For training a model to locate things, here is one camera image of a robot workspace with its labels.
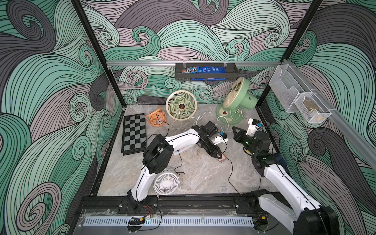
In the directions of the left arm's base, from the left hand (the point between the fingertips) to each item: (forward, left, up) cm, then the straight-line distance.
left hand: (220, 154), depth 83 cm
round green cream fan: (+35, +23, +4) cm, 43 cm away
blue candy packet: (+46, +8, +27) cm, 54 cm away
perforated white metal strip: (-31, +13, -9) cm, 34 cm away
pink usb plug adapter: (-2, -2, -1) cm, 3 cm away
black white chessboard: (+13, +55, -5) cm, 56 cm away
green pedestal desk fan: (+27, -11, +19) cm, 35 cm away
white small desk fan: (-16, +30, +1) cm, 34 cm away
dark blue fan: (-4, -29, +5) cm, 29 cm away
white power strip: (+7, +25, -7) cm, 26 cm away
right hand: (+10, -7, +13) cm, 18 cm away
